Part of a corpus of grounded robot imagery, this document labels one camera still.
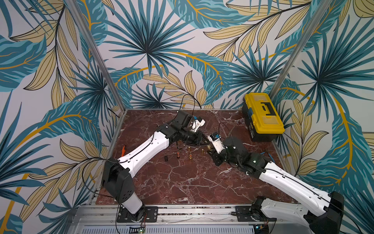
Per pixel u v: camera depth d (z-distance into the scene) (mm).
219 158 641
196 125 670
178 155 902
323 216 398
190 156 900
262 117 928
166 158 906
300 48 829
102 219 720
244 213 735
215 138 628
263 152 957
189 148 957
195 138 657
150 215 736
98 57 860
